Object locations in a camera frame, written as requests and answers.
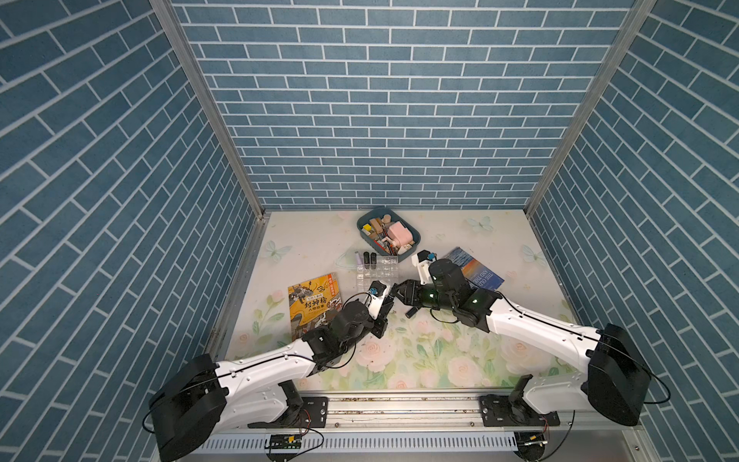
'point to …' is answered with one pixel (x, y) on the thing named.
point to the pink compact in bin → (400, 235)
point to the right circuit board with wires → (530, 445)
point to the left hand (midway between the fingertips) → (397, 306)
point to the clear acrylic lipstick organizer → (371, 269)
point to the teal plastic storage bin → (388, 233)
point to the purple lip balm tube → (358, 258)
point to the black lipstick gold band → (366, 256)
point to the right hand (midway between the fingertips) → (397, 291)
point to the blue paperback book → (474, 271)
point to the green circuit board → (286, 442)
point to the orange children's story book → (312, 303)
